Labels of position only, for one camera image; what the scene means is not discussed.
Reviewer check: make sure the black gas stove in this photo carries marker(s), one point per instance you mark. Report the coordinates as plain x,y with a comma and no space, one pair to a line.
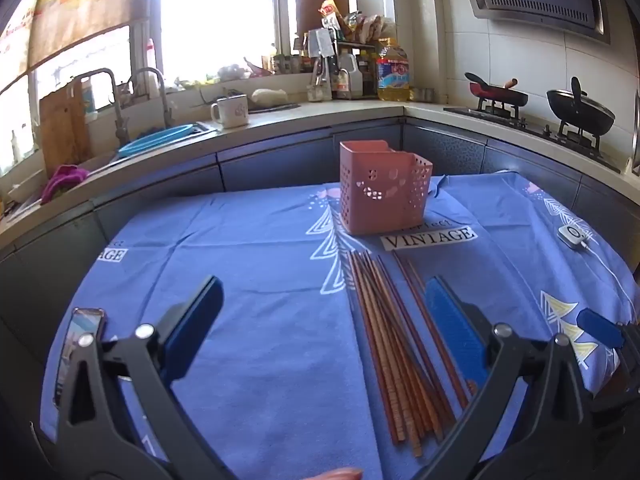
575,139

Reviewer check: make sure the person's hand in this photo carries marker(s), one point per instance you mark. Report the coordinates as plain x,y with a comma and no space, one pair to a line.
346,473

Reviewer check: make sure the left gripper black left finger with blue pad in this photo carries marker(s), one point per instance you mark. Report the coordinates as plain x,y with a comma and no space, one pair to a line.
97,438

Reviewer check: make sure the white button device with cable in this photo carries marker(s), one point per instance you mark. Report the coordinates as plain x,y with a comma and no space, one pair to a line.
577,240

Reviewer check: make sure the wooden cutting board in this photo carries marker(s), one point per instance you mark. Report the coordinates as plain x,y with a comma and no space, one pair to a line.
64,136

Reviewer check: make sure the smartphone with red case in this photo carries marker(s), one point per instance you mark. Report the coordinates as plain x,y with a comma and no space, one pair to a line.
83,321

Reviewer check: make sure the steel pot lid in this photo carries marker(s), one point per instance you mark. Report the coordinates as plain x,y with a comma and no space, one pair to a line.
634,161

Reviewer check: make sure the pink perforated utensil holder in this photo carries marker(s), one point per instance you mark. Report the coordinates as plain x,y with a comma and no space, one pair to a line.
382,190

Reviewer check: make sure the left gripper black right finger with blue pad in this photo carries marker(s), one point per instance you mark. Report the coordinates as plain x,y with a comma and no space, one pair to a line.
550,439

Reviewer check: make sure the dark brown wooden chopstick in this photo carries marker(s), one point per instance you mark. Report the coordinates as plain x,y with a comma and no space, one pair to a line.
432,410

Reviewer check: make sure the light brown wooden chopstick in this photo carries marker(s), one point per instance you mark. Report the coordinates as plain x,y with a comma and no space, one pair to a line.
396,384

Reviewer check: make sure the patterned window blind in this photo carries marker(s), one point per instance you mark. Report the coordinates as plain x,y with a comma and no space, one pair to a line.
40,29

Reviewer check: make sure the black wok with lid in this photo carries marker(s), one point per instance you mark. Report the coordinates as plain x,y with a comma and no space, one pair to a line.
575,108

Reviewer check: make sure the white plastic jug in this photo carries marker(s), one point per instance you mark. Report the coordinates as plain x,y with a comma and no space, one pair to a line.
349,84

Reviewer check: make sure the red frying pan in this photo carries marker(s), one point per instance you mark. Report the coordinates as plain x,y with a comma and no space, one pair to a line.
504,94

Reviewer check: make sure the reddish wooden chopstick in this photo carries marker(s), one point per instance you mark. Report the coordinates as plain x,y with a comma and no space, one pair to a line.
375,357

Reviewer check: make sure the white dough lump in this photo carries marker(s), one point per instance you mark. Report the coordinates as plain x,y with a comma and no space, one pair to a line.
267,98

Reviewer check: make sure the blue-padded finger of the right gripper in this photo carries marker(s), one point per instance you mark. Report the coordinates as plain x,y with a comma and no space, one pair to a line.
600,328

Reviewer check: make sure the yellow cooking oil bottle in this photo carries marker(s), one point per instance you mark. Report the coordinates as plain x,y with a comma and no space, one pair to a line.
393,72

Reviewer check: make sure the snack packages on rack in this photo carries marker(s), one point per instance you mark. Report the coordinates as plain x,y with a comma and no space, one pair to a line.
356,27

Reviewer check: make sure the magenta dish cloth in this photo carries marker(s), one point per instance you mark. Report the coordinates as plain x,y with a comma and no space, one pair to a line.
63,179

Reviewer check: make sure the red-brown wooden chopstick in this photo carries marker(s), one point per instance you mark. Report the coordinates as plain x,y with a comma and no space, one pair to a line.
459,389
400,261

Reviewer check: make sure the white ceramic mug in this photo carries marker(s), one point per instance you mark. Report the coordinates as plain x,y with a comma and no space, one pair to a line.
230,112

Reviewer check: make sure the blue plastic basin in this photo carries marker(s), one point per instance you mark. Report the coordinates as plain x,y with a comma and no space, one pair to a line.
155,140

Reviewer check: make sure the blue printed tablecloth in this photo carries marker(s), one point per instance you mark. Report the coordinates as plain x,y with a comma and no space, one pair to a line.
284,386

